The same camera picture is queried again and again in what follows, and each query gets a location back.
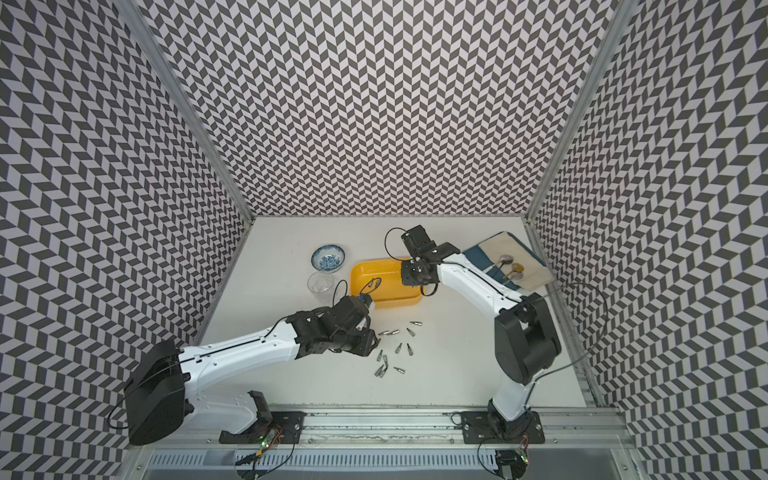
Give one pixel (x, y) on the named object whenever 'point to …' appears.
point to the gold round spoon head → (517, 267)
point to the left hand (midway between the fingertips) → (370, 345)
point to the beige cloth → (535, 274)
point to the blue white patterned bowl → (328, 258)
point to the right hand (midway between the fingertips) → (413, 280)
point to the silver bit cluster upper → (379, 355)
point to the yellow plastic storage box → (382, 280)
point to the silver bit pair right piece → (395, 332)
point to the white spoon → (507, 259)
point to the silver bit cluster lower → (380, 372)
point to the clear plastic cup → (321, 282)
